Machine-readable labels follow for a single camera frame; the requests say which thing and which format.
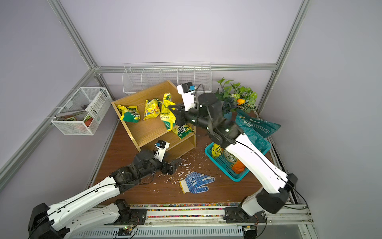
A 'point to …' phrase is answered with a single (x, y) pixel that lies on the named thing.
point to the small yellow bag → (216, 151)
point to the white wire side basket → (83, 112)
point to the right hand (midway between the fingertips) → (168, 106)
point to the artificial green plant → (235, 97)
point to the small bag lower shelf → (183, 130)
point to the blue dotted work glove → (193, 182)
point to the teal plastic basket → (226, 168)
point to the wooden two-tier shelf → (146, 117)
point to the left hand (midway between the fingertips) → (174, 158)
